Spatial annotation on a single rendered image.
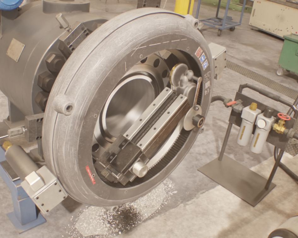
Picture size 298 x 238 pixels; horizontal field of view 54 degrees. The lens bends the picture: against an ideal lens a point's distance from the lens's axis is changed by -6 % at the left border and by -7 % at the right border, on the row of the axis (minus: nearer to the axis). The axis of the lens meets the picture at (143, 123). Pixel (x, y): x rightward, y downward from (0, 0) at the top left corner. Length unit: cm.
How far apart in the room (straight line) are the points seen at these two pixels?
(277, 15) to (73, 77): 673
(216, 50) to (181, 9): 337
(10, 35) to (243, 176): 153
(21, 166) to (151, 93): 57
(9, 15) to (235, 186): 152
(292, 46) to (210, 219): 305
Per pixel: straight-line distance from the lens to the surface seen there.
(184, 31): 102
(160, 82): 122
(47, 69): 118
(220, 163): 204
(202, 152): 211
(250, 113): 174
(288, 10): 721
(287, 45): 427
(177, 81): 116
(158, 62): 118
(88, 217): 153
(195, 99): 119
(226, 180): 191
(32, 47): 124
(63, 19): 88
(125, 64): 87
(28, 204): 143
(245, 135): 180
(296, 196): 204
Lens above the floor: 112
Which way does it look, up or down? 29 degrees down
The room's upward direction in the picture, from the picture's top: 8 degrees clockwise
